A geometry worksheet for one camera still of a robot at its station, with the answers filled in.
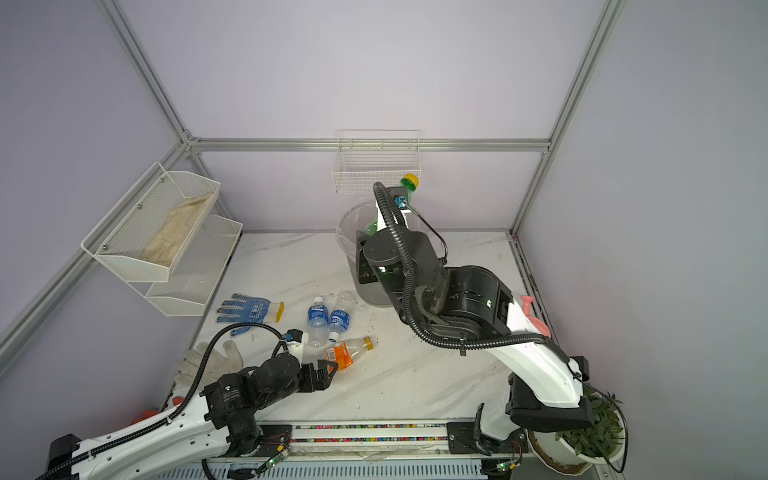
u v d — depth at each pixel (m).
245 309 0.98
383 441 0.75
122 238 0.69
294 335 0.70
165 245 0.76
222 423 0.53
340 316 0.90
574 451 0.60
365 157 1.05
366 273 0.43
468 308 0.30
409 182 0.52
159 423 0.48
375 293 0.97
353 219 0.91
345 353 0.85
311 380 0.66
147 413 0.76
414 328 0.33
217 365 0.86
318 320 0.91
